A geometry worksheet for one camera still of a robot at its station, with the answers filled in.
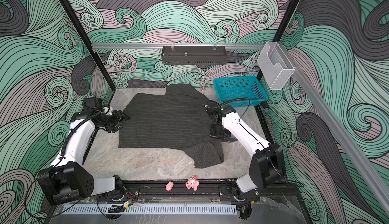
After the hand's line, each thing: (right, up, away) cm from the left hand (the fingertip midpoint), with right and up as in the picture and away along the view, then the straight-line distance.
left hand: (127, 119), depth 80 cm
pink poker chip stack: (+44, +21, +37) cm, 61 cm away
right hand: (+50, -10, 0) cm, 51 cm away
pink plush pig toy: (+35, -31, -7) cm, 47 cm away
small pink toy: (+24, -33, -6) cm, 41 cm away
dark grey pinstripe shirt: (+26, -3, +22) cm, 34 cm away
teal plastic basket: (+65, +20, +30) cm, 74 cm away
